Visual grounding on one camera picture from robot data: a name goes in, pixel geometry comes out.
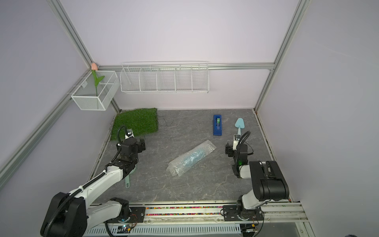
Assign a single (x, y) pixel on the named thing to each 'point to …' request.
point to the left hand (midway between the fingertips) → (132, 140)
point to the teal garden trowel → (240, 123)
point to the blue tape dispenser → (217, 126)
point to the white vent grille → (219, 229)
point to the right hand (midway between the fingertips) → (235, 141)
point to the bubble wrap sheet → (172, 168)
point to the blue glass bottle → (193, 159)
